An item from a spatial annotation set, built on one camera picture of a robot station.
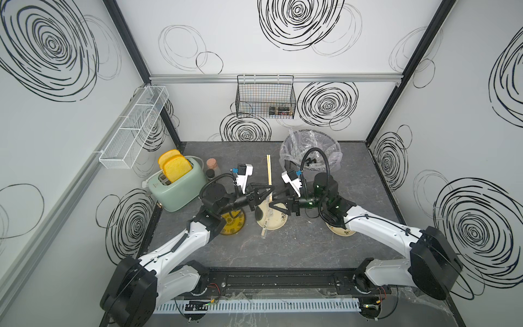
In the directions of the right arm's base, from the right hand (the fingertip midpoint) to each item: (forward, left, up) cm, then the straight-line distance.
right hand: (271, 204), depth 69 cm
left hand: (+3, 0, +4) cm, 5 cm away
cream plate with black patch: (+5, +1, -22) cm, 23 cm away
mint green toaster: (+8, +41, -10) cm, 43 cm away
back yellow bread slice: (+22, +45, -1) cm, 50 cm away
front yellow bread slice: (+18, +40, -4) cm, 44 cm away
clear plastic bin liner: (+32, -11, -2) cm, 34 cm away
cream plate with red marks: (0, -29, -21) cm, 36 cm away
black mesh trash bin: (+5, -12, +9) cm, 16 cm away
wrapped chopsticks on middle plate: (-1, +3, -22) cm, 22 cm away
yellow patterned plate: (+3, +16, -24) cm, 29 cm away
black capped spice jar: (+24, +30, -16) cm, 41 cm away
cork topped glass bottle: (+28, +29, -14) cm, 43 cm away
